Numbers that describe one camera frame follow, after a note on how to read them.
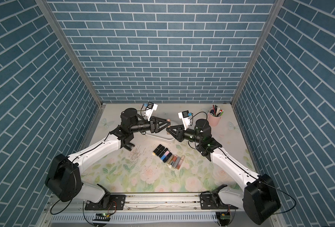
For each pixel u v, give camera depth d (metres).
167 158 0.89
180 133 0.64
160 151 0.91
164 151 0.91
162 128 0.68
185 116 0.66
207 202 0.73
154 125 0.65
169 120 0.71
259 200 0.40
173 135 0.70
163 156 0.89
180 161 0.88
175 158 0.89
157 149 0.92
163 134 0.83
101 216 0.72
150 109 0.67
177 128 0.67
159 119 0.68
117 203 0.72
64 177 0.41
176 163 0.87
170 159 0.89
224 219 0.73
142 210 0.72
